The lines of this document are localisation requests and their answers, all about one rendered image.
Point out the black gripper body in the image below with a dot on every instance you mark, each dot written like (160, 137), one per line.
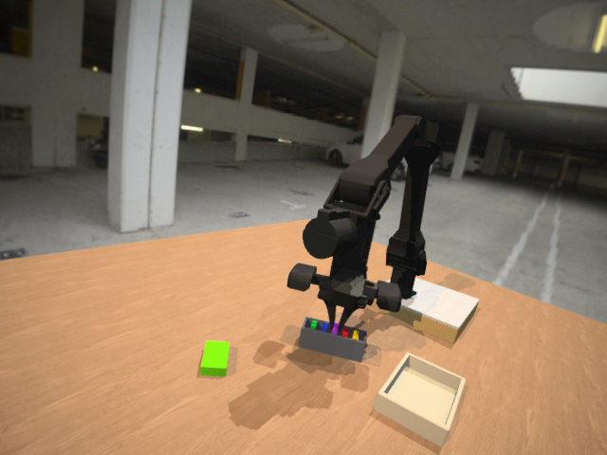
(302, 275)

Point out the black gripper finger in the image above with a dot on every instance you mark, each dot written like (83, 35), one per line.
(332, 309)
(346, 314)

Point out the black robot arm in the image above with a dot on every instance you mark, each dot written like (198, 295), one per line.
(364, 187)

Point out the lime green flat block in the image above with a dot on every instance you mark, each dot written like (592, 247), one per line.
(215, 359)

